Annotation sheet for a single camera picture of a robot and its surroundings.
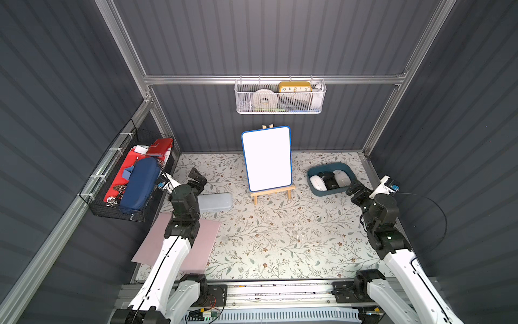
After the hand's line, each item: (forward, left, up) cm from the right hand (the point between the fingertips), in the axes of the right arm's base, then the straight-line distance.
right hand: (368, 185), depth 75 cm
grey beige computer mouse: (+18, 0, -20) cm, 27 cm away
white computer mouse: (+15, +12, -20) cm, 28 cm away
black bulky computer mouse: (+19, +5, -23) cm, 30 cm away
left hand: (+2, +67, +3) cm, 67 cm away
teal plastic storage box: (+26, +13, -23) cm, 37 cm away
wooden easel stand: (+11, +28, -18) cm, 35 cm away
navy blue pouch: (-1, +82, +7) cm, 82 cm away
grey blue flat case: (+6, +63, -22) cm, 67 cm away
